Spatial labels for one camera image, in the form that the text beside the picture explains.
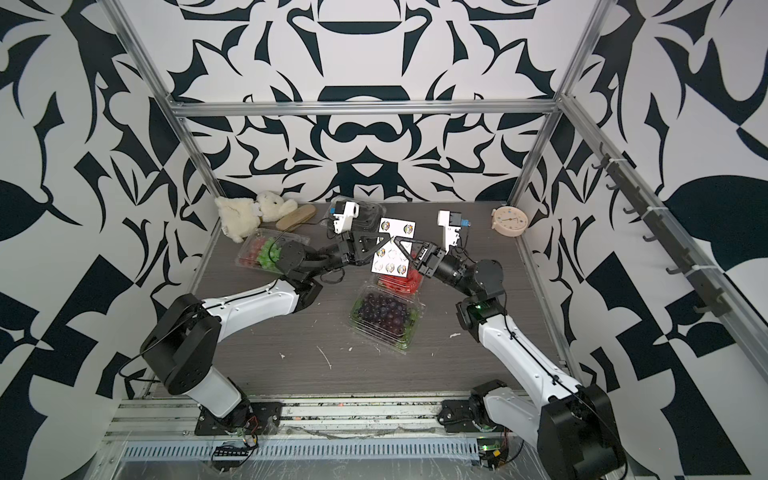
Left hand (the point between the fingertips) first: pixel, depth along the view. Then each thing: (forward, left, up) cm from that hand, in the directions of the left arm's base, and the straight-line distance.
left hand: (385, 235), depth 62 cm
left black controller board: (-33, +39, -42) cm, 66 cm away
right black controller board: (-35, -24, -39) cm, 58 cm away
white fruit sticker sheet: (-3, -1, -5) cm, 6 cm away
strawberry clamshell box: (+5, -7, -31) cm, 32 cm away
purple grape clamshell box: (-4, 0, -33) cm, 33 cm away
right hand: (-1, -2, -2) cm, 3 cm away
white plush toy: (+34, +49, -30) cm, 67 cm away
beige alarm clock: (+34, -47, -36) cm, 68 cm away
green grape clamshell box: (+22, +40, -32) cm, 56 cm away
